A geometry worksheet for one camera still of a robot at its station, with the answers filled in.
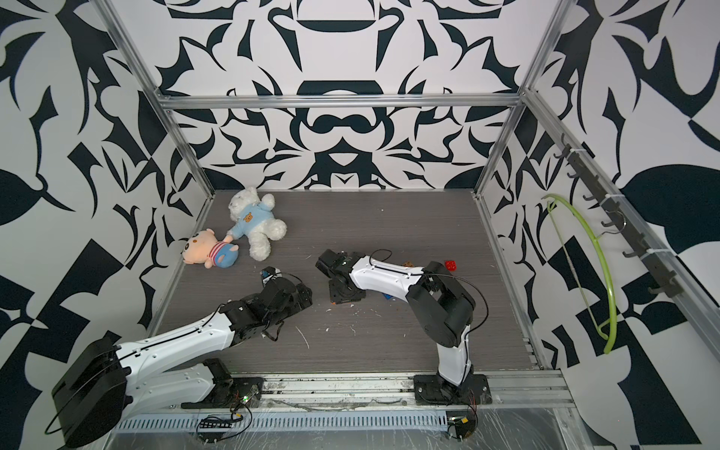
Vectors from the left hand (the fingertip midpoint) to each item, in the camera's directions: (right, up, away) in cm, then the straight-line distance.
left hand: (303, 292), depth 85 cm
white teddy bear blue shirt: (-20, +21, +15) cm, 32 cm away
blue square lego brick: (+23, +6, -27) cm, 36 cm away
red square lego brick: (+49, +6, +14) cm, 51 cm away
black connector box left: (-19, -31, -16) cm, 40 cm away
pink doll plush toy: (-34, +13, +9) cm, 38 cm away
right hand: (+11, -2, +5) cm, 12 cm away
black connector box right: (+43, -29, -13) cm, 54 cm away
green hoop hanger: (+70, +27, -6) cm, 75 cm away
